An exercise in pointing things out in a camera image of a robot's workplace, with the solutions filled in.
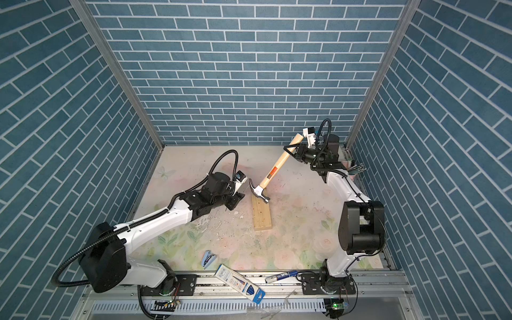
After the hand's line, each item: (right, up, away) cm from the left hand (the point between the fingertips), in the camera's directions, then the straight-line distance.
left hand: (245, 193), depth 83 cm
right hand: (+18, +18, -1) cm, 25 cm away
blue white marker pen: (+12, -31, -9) cm, 34 cm away
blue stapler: (-15, -26, -4) cm, 30 cm away
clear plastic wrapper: (+10, -40, -14) cm, 43 cm away
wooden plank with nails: (+7, -10, +6) cm, 13 cm away
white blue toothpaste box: (-1, -32, -11) cm, 34 cm away
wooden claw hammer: (+7, +1, 0) cm, 7 cm away
